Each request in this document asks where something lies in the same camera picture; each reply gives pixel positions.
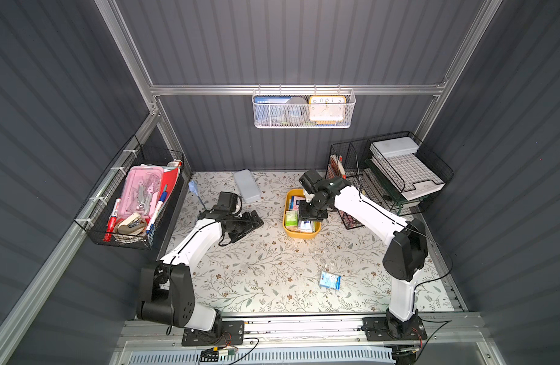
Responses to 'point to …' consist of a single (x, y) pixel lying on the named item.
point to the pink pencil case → (141, 191)
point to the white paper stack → (399, 160)
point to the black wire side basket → (133, 230)
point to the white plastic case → (247, 185)
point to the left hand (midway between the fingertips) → (256, 227)
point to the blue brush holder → (194, 187)
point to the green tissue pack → (291, 218)
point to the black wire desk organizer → (351, 159)
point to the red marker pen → (111, 223)
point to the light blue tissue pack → (330, 280)
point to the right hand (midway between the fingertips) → (306, 215)
